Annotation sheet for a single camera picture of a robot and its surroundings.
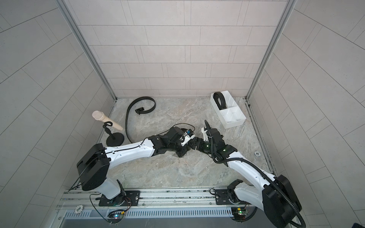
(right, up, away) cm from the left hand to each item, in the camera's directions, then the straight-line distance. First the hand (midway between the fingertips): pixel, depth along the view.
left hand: (192, 148), depth 81 cm
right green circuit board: (+23, -28, -13) cm, 38 cm away
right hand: (0, +2, -1) cm, 3 cm away
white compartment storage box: (+29, +18, +19) cm, 39 cm away
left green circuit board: (-36, -27, -15) cm, 48 cm away
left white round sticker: (-55, -26, -13) cm, 62 cm away
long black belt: (+20, +34, +25) cm, 47 cm away
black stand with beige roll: (-50, +3, +9) cm, 51 cm away
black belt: (-39, +21, +24) cm, 50 cm away
